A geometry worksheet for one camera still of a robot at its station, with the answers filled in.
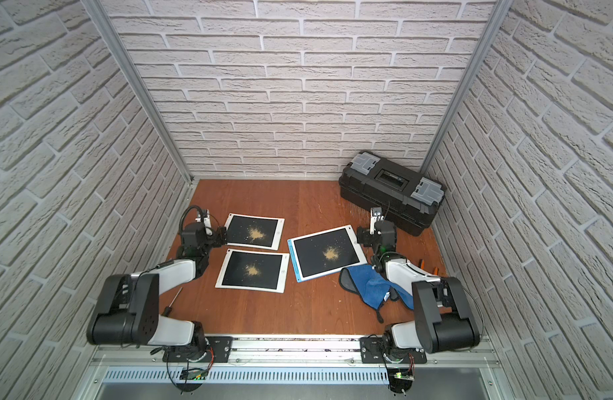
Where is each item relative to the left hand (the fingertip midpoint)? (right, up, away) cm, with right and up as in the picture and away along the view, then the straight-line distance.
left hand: (213, 222), depth 92 cm
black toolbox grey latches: (+75, +9, -1) cm, 75 cm away
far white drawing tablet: (+14, -5, +8) cm, 17 cm away
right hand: (+63, -1, 0) cm, 63 cm away
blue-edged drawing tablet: (+42, -12, +3) cm, 43 cm away
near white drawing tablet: (+17, -18, -2) cm, 25 cm away
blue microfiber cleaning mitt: (+59, -22, -10) cm, 64 cm away
